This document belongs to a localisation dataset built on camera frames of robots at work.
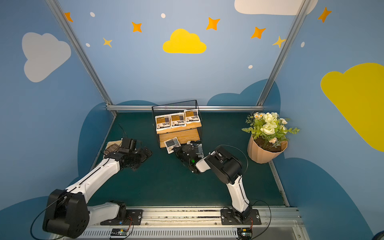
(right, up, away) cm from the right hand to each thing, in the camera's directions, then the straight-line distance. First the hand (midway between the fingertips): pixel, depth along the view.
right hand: (173, 146), depth 95 cm
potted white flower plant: (+51, +8, -22) cm, 56 cm away
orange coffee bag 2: (+12, +20, +1) cm, 23 cm away
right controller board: (+40, -41, -22) cm, 61 cm away
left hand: (-14, -4, -7) cm, 16 cm away
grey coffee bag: (-2, +1, +5) cm, 6 cm away
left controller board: (-23, -39, -23) cm, 51 cm away
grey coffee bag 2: (+17, -4, +9) cm, 20 cm away
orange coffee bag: (-6, +16, -2) cm, 17 cm away
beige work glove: (-44, +1, +7) cm, 45 cm away
